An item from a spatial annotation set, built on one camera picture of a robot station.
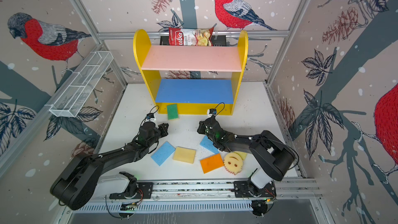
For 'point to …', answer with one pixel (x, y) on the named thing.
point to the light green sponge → (172, 111)
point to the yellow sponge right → (243, 155)
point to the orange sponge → (211, 163)
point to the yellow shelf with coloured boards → (201, 80)
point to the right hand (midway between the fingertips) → (196, 125)
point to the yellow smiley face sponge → (233, 162)
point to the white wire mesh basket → (71, 99)
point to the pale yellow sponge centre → (184, 154)
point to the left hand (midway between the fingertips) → (169, 124)
